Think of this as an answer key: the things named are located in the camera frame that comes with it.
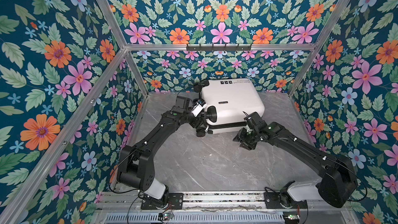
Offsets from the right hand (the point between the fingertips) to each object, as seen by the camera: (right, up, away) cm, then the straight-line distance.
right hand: (234, 140), depth 80 cm
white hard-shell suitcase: (-1, +22, +10) cm, 24 cm away
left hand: (-16, +14, +4) cm, 22 cm away
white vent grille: (-19, -34, -9) cm, 40 cm away
